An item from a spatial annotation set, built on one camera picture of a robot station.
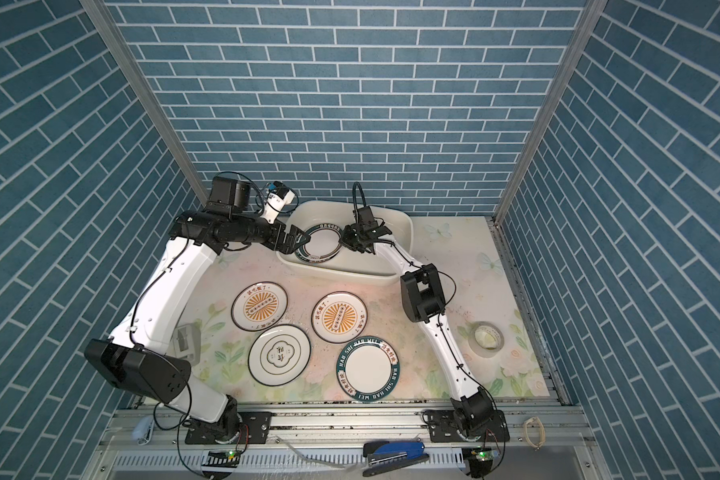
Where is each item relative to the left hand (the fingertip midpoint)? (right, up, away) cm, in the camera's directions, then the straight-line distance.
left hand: (297, 230), depth 74 cm
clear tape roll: (+53, -32, +15) cm, 64 cm away
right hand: (+5, -1, +33) cm, 34 cm away
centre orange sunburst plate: (+8, -27, +19) cm, 34 cm away
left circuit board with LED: (-18, -56, -2) cm, 59 cm away
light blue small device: (-36, -48, -4) cm, 60 cm away
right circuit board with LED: (+45, -56, -4) cm, 72 cm away
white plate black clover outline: (-8, -35, +11) cm, 38 cm away
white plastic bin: (+11, -11, +31) cm, 35 cm away
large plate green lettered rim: (+18, -38, +9) cm, 43 cm away
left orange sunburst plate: (-18, -24, +22) cm, 37 cm away
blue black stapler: (+22, -52, -7) cm, 57 cm away
